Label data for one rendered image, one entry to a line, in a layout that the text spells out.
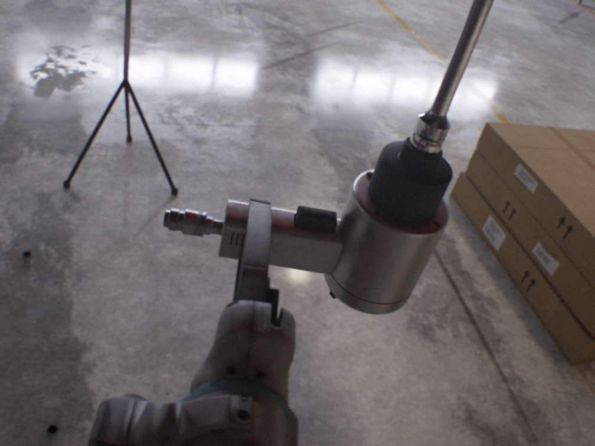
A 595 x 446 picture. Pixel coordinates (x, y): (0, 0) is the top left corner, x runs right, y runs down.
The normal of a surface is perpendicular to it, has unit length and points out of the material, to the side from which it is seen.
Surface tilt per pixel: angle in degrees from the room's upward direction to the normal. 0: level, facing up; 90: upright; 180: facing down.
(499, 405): 0
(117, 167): 0
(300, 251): 92
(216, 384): 33
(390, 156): 2
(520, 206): 84
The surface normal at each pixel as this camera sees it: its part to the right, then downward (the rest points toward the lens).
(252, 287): 0.04, 0.39
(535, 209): -0.95, 0.03
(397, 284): 0.18, 0.68
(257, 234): 0.19, -0.80
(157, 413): -0.04, -0.76
